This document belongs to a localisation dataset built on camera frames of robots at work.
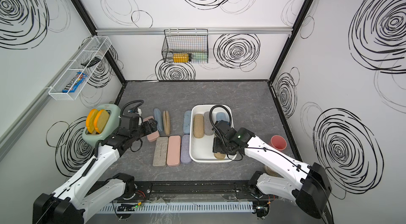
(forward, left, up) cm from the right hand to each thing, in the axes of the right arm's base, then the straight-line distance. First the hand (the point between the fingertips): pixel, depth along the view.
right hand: (217, 148), depth 77 cm
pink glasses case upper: (+8, +36, -6) cm, 37 cm away
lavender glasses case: (-1, +17, -6) cm, 18 cm away
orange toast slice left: (+7, +61, +13) cm, 62 cm away
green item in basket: (+43, +10, +22) cm, 50 cm away
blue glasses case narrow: (+20, +35, -4) cm, 41 cm away
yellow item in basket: (+43, +21, +22) cm, 53 cm away
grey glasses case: (+15, +5, -6) cm, 17 cm away
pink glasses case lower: (+1, +23, -6) cm, 24 cm away
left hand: (+11, +35, +3) cm, 37 cm away
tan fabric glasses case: (+16, +11, -6) cm, 20 cm away
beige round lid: (-8, -26, -8) cm, 28 cm away
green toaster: (+8, +54, +6) cm, 55 cm away
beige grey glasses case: (0, +30, -6) cm, 31 cm away
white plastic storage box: (+3, +9, -10) cm, 14 cm away
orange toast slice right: (+8, +56, +12) cm, 58 cm away
